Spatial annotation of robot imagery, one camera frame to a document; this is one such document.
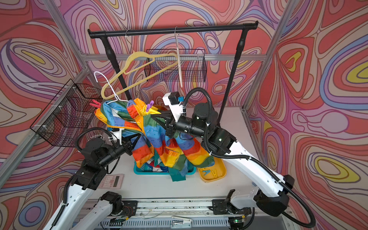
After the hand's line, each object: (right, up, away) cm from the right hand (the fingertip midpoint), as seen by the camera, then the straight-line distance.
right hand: (152, 120), depth 51 cm
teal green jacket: (+7, -28, +22) cm, 36 cm away
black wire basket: (-52, +5, +27) cm, 59 cm away
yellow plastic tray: (+33, -28, +36) cm, 56 cm away
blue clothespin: (+25, -31, +34) cm, 52 cm away
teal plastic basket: (-12, -30, +35) cm, 48 cm away
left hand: (-8, -7, +14) cm, 18 cm away
